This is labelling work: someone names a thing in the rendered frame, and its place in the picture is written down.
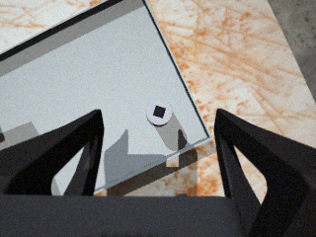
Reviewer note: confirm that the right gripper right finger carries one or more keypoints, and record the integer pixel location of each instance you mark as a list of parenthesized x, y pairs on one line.
[(289, 167)]

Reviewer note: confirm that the grey rectangular tray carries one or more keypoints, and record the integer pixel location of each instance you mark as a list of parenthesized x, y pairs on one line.
[(113, 57)]

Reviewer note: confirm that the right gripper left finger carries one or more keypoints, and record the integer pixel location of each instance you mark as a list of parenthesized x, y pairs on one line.
[(28, 168)]

